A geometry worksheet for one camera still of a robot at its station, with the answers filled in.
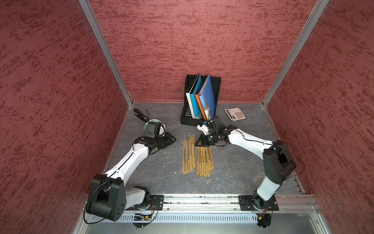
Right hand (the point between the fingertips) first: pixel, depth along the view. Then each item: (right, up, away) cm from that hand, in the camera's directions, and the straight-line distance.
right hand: (196, 146), depth 84 cm
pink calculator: (+32, +20, +28) cm, 47 cm away
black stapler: (-43, +18, +27) cm, 54 cm away
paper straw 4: (-2, -2, +11) cm, 11 cm away
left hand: (-14, +2, 0) cm, 14 cm away
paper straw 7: (+6, -10, +6) cm, 13 cm away
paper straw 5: (+2, -10, +4) cm, 11 cm away
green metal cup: (-28, +15, +6) cm, 33 cm away
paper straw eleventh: (+3, -10, +4) cm, 11 cm away
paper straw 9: (+10, -9, +6) cm, 15 cm away
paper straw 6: (+4, -11, +6) cm, 13 cm away
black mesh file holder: (-7, +16, +17) cm, 25 cm away
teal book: (-1, +27, +5) cm, 27 cm away
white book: (-5, +31, +2) cm, 31 cm away
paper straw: (-7, -8, +7) cm, 13 cm away
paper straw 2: (-5, -14, +1) cm, 15 cm away
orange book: (+1, +30, +1) cm, 30 cm away
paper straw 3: (-3, -7, +8) cm, 11 cm away
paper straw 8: (+7, -11, +5) cm, 14 cm away
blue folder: (+11, +33, +21) cm, 40 cm away
